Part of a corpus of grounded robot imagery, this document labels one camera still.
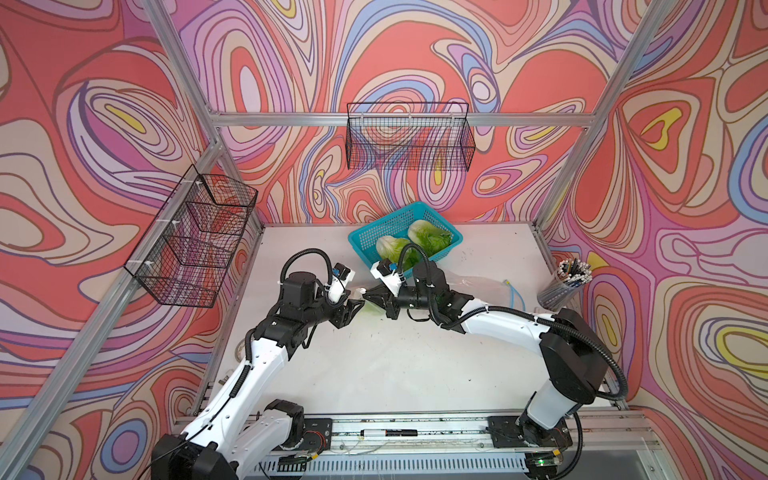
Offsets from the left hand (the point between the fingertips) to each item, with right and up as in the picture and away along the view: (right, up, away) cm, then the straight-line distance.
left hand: (358, 298), depth 77 cm
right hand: (+2, -1, 0) cm, 3 cm away
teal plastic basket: (-1, +16, +31) cm, 35 cm away
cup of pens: (+60, +6, +6) cm, 61 cm away
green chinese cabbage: (+22, +17, +24) cm, 37 cm away
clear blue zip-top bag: (+41, 0, +22) cm, 47 cm away
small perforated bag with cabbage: (+3, -3, +2) cm, 5 cm away
